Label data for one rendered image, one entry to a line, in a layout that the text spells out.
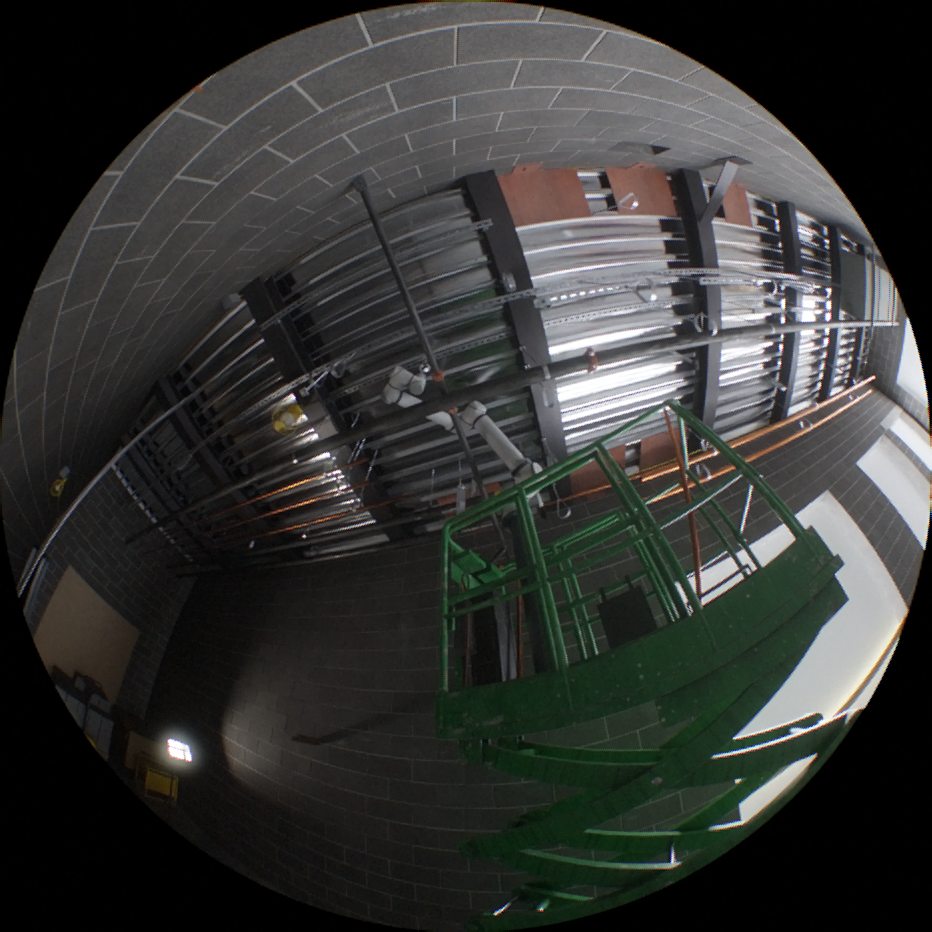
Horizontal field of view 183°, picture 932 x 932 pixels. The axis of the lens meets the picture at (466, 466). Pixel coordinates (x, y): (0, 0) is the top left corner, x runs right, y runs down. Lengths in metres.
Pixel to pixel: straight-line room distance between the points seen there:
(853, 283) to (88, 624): 11.89
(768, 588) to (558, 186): 2.58
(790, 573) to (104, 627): 7.57
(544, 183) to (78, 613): 8.18
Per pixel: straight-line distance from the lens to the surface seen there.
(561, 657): 1.05
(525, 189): 2.46
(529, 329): 2.17
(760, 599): 1.06
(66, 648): 6.88
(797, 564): 1.14
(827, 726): 1.32
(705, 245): 3.02
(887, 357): 9.51
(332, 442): 1.84
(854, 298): 5.18
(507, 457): 1.83
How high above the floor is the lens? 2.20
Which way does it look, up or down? 54 degrees up
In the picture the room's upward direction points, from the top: 4 degrees counter-clockwise
